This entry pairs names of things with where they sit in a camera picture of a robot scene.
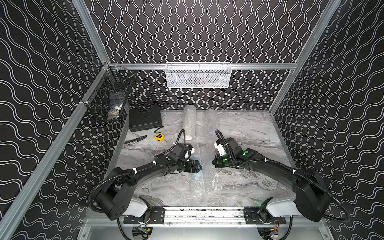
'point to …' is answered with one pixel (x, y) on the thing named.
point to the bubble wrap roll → (210, 125)
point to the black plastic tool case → (145, 118)
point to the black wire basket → (106, 98)
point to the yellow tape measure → (159, 136)
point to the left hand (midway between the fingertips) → (197, 165)
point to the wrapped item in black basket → (117, 99)
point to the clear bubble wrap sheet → (208, 180)
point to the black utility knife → (135, 140)
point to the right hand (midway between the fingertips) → (212, 161)
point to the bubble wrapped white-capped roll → (189, 121)
